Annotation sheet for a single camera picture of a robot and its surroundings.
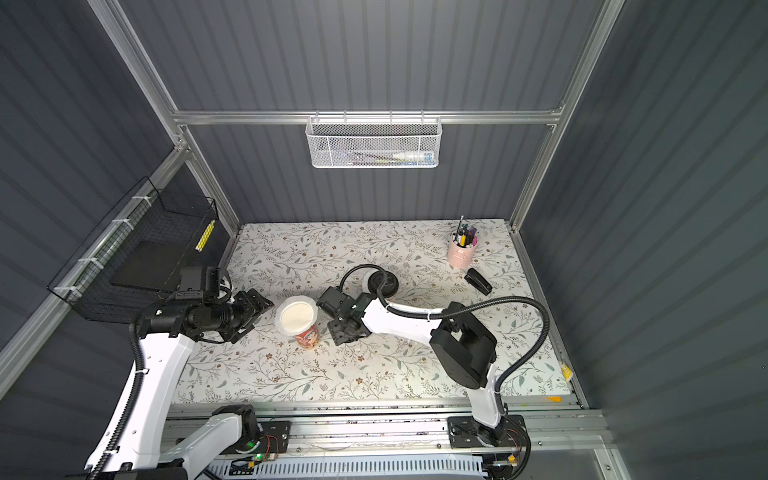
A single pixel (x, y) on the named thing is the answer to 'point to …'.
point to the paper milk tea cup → (309, 339)
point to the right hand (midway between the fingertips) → (347, 328)
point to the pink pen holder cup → (461, 258)
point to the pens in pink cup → (465, 237)
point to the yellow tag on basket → (205, 237)
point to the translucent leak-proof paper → (296, 315)
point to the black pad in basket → (154, 265)
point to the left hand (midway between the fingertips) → (265, 314)
